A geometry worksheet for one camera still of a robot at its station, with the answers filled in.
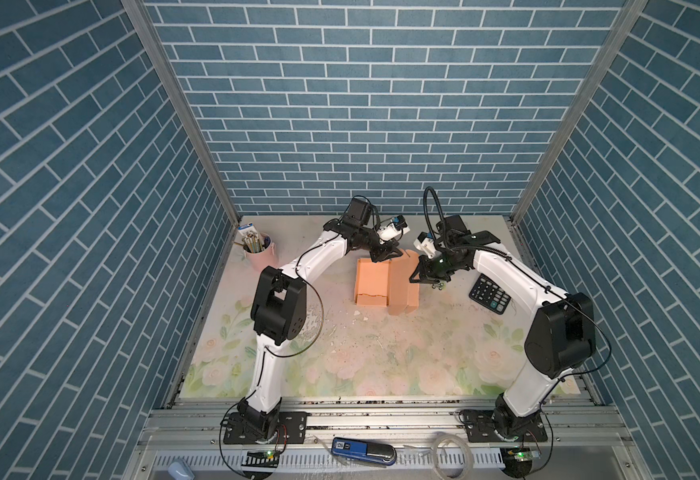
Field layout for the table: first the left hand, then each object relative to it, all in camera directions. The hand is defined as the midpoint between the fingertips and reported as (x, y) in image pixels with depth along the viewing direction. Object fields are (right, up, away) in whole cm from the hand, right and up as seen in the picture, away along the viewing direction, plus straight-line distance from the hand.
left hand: (397, 246), depth 91 cm
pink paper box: (-2, -12, +6) cm, 14 cm away
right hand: (+3, -8, -6) cm, 11 cm away
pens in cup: (-46, +3, 0) cm, 46 cm away
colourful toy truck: (+16, -14, +9) cm, 23 cm away
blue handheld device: (-10, -46, -23) cm, 53 cm away
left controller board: (-35, -52, -18) cm, 65 cm away
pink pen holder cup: (-42, -4, +6) cm, 43 cm away
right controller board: (+27, -52, -20) cm, 62 cm away
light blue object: (-52, -50, -24) cm, 76 cm away
